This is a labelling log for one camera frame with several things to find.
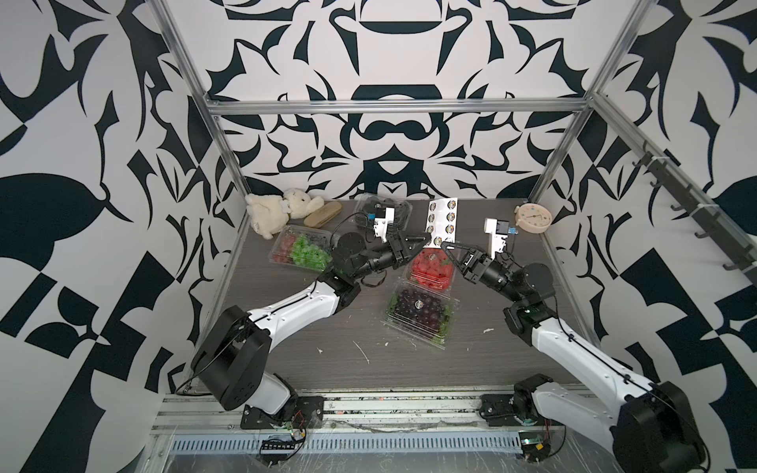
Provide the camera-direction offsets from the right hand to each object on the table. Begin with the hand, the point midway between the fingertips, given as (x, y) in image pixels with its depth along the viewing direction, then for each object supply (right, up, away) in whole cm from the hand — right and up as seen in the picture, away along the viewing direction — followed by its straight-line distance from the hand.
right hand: (443, 247), depth 65 cm
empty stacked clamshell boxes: (-19, +13, +49) cm, 54 cm away
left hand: (-3, +3, +3) cm, 5 cm away
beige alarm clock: (+43, +8, +46) cm, 64 cm away
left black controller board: (-39, -48, +8) cm, 63 cm away
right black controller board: (+23, -48, +6) cm, 53 cm away
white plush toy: (-52, +10, +40) cm, 67 cm away
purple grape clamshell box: (-1, -20, +19) cm, 28 cm away
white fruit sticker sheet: (0, +6, +2) cm, 6 cm away
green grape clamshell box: (-39, -1, +31) cm, 50 cm away
